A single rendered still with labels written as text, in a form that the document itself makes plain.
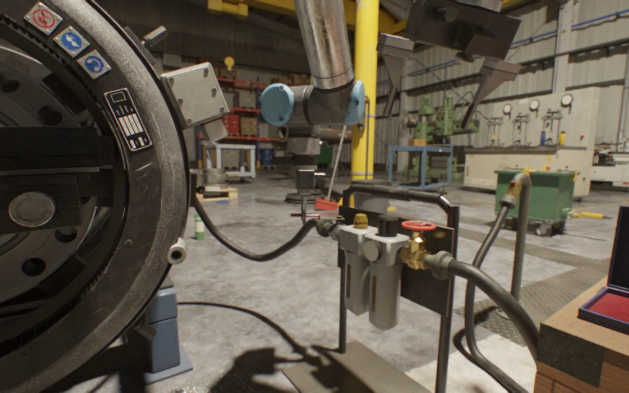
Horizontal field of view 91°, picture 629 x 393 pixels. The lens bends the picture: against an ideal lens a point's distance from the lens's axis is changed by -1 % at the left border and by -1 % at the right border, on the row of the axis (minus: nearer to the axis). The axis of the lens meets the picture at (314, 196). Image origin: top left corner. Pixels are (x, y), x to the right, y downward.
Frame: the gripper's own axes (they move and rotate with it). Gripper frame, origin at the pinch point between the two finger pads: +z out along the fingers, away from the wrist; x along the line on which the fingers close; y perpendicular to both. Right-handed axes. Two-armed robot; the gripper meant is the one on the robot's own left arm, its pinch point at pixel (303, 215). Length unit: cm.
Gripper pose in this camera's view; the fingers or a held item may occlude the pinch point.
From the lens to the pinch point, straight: 91.1
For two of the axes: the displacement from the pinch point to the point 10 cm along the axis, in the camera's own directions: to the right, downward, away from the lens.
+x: -1.0, -1.3, 9.9
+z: -0.1, 9.9, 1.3
